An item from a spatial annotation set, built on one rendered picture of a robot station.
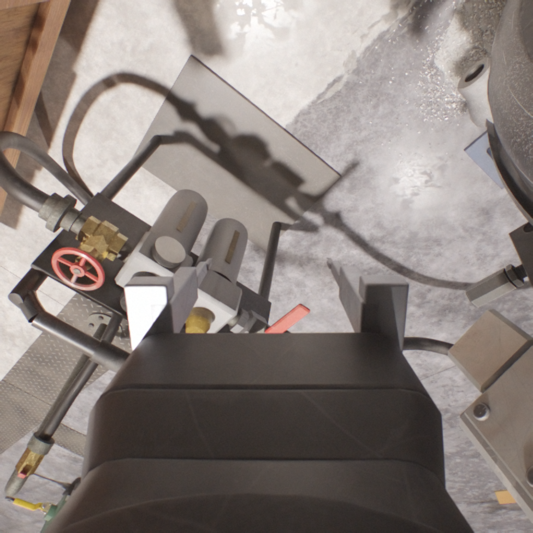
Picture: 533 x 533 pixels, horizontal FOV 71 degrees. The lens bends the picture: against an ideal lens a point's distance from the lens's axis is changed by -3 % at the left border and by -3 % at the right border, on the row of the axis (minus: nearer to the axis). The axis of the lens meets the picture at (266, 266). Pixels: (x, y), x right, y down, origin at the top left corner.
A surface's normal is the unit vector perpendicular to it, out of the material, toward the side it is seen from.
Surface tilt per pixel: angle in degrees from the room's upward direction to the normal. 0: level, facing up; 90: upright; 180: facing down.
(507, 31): 94
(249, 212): 0
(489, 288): 60
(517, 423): 90
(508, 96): 93
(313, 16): 0
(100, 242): 90
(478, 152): 0
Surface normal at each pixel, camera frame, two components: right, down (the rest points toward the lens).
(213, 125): -0.13, 0.63
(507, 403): -0.79, -0.53
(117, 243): 0.45, -0.17
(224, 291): 0.60, -0.56
